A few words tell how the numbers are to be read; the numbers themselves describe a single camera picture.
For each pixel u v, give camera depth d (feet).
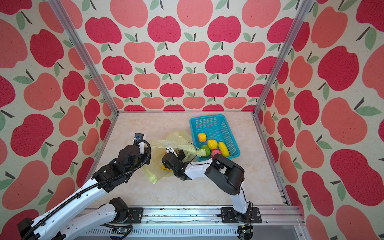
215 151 2.98
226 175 1.60
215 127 3.63
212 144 3.11
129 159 1.72
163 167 2.84
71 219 1.43
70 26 2.50
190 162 2.18
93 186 1.53
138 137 2.03
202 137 3.22
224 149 3.13
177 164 2.31
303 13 2.32
